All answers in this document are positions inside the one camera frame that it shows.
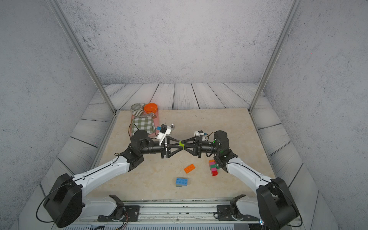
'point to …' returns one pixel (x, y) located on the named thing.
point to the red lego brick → (214, 173)
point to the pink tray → (156, 123)
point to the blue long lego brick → (181, 181)
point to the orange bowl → (150, 108)
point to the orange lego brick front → (211, 161)
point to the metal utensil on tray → (151, 114)
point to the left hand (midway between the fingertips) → (182, 148)
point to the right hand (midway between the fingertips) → (183, 146)
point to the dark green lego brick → (214, 166)
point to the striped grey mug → (137, 109)
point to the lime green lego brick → (179, 186)
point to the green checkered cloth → (143, 123)
